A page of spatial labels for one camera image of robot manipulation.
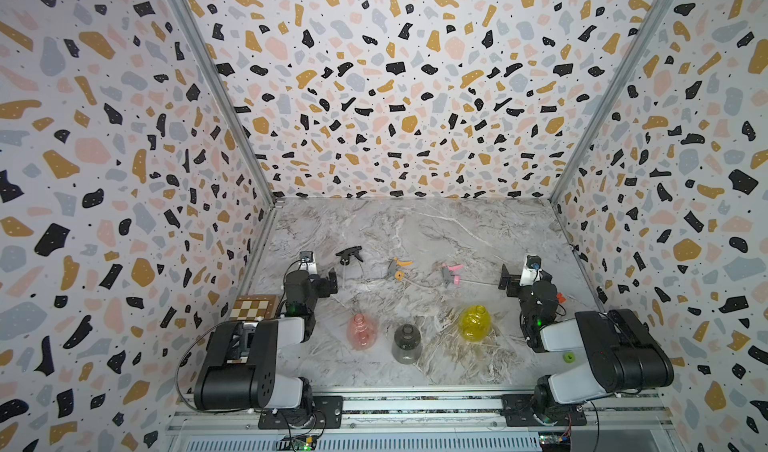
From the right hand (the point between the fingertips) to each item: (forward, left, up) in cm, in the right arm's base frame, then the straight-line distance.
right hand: (524, 266), depth 91 cm
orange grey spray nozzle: (+2, +40, -8) cm, 41 cm away
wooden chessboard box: (-13, +81, -5) cm, 82 cm away
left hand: (-2, +62, -1) cm, 62 cm away
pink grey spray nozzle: (+1, +22, -8) cm, 23 cm away
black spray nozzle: (+8, +58, -7) cm, 59 cm away
